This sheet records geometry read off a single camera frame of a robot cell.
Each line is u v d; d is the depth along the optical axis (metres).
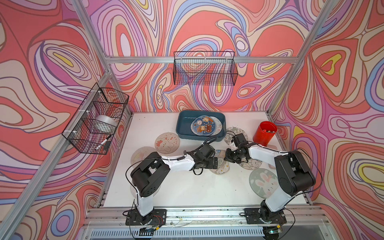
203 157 0.70
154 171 0.48
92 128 0.75
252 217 0.73
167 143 1.02
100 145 0.70
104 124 0.69
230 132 1.08
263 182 0.84
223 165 0.90
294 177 0.47
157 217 0.72
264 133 0.91
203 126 1.08
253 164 0.91
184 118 1.13
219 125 1.11
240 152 0.71
